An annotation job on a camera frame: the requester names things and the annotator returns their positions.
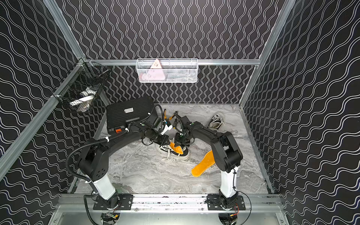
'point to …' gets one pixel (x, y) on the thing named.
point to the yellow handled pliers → (170, 118)
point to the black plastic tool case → (120, 114)
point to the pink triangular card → (155, 73)
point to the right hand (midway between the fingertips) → (174, 145)
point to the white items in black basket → (86, 98)
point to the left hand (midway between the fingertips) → (169, 141)
